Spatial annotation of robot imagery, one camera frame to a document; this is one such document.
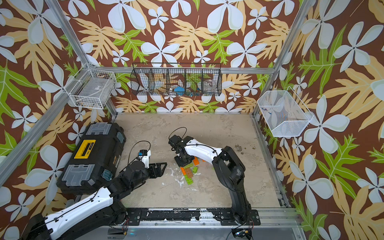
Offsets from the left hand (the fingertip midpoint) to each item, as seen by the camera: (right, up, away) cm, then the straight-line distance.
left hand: (163, 162), depth 79 cm
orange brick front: (+10, -7, +9) cm, 16 cm away
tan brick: (+14, -8, +9) cm, 18 cm away
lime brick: (+14, -4, +11) cm, 18 cm away
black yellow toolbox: (-35, +2, -4) cm, 35 cm away
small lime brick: (+18, -6, +9) cm, 21 cm away
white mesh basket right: (+69, +26, +4) cm, 74 cm away
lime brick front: (+14, -12, +7) cm, 19 cm away
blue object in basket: (+8, +43, +14) cm, 46 cm away
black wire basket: (+5, +51, +18) cm, 55 cm away
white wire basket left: (-43, +42, +6) cm, 60 cm away
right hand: (+10, -3, +11) cm, 15 cm away
